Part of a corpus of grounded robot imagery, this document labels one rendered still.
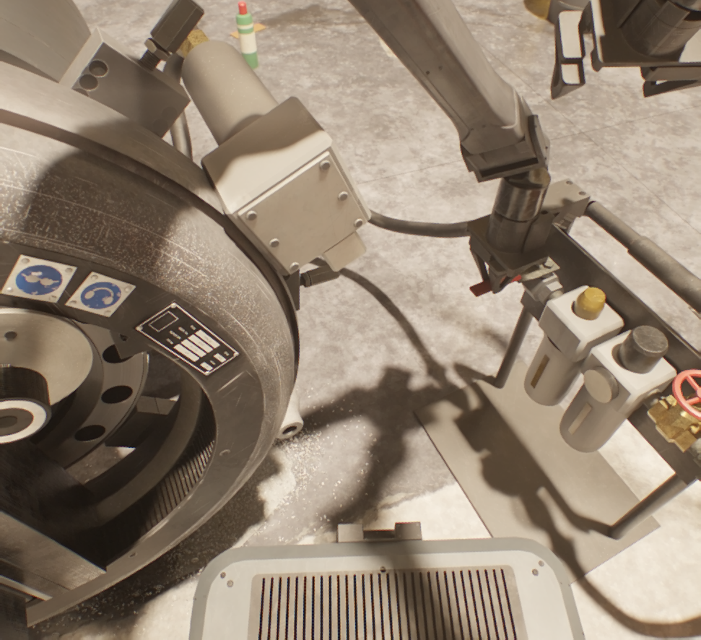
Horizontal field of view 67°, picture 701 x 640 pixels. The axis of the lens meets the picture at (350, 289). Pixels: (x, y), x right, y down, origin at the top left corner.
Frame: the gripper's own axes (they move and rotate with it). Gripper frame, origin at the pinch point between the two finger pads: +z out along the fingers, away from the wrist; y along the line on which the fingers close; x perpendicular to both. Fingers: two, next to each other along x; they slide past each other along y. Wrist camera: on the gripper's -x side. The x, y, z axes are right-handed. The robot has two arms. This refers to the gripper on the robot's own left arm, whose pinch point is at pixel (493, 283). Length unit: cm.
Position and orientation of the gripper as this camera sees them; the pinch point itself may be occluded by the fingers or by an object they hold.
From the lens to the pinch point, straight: 80.2
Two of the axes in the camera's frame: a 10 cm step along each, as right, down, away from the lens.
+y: -4.4, -6.8, 5.9
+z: 0.0, 6.5, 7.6
